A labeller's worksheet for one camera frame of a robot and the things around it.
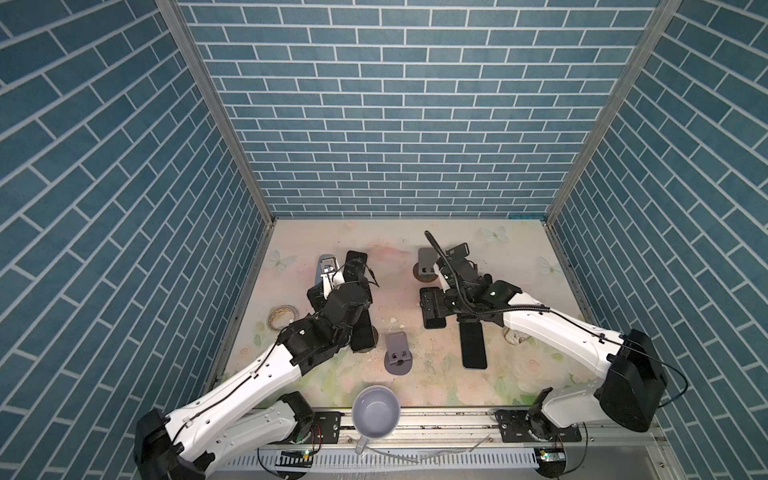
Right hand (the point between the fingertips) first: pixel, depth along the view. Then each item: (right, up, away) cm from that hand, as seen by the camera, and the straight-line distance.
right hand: (430, 297), depth 82 cm
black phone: (-23, +8, +14) cm, 28 cm away
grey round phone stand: (-9, -17, -2) cm, 19 cm away
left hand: (-21, +6, -8) cm, 23 cm away
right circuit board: (+30, -38, -9) cm, 49 cm away
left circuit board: (-34, -38, -10) cm, 52 cm away
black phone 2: (+13, -15, +4) cm, 20 cm away
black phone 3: (-19, -10, +2) cm, 22 cm away
